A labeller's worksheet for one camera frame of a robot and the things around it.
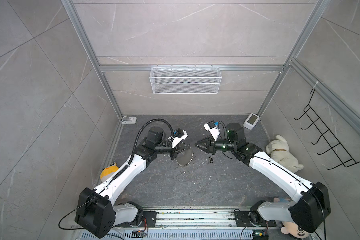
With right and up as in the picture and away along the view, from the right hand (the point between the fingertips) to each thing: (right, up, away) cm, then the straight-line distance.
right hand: (196, 142), depth 72 cm
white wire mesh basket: (-6, +40, +29) cm, 50 cm away
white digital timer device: (+45, +12, +39) cm, 61 cm away
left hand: (-4, -1, +1) cm, 4 cm away
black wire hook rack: (+61, -2, -8) cm, 62 cm away
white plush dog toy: (+52, -6, +18) cm, 56 cm away
